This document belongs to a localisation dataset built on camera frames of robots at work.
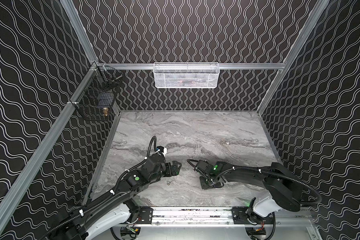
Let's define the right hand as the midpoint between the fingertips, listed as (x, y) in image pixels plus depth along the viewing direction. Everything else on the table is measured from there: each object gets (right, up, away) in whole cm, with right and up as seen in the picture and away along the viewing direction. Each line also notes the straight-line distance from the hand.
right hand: (205, 186), depth 85 cm
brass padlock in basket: (-55, +42, -4) cm, 69 cm away
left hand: (-15, +13, -9) cm, 22 cm away
